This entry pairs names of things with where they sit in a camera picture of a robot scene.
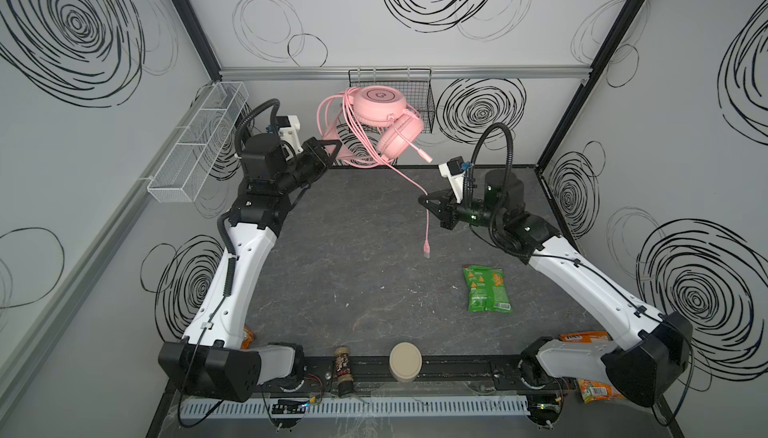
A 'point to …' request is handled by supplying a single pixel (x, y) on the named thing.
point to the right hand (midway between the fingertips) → (419, 197)
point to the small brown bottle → (344, 372)
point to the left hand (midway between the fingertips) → (343, 142)
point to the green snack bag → (486, 289)
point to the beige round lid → (405, 361)
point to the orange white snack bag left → (248, 337)
